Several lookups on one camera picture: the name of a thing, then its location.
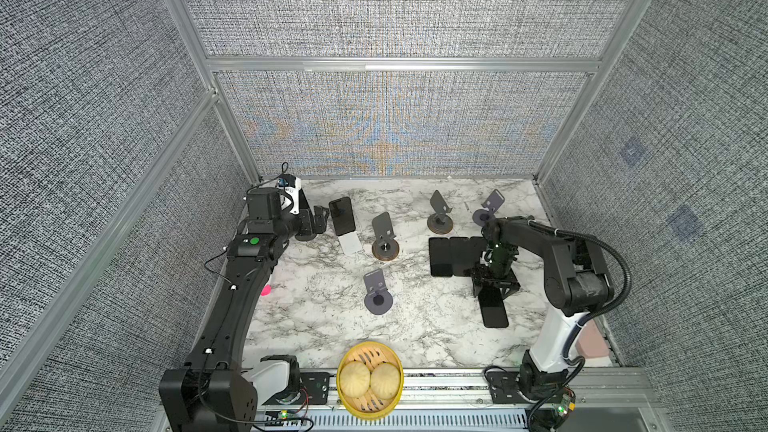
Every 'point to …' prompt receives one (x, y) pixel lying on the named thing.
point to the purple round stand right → (492, 203)
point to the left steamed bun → (355, 379)
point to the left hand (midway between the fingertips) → (312, 210)
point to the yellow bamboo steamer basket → (368, 407)
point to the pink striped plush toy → (266, 291)
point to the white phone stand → (350, 243)
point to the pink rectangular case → (591, 341)
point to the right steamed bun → (385, 380)
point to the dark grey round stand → (306, 233)
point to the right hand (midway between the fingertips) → (489, 292)
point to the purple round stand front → (379, 300)
